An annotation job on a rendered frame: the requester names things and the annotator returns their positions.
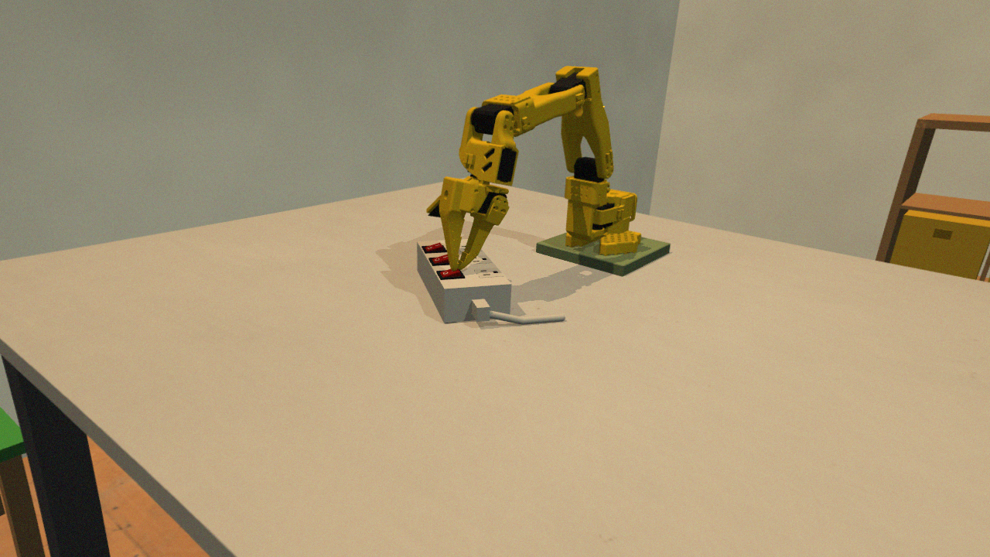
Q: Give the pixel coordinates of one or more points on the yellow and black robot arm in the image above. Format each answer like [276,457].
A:
[506,116]

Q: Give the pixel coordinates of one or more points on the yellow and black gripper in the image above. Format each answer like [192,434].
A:
[486,203]

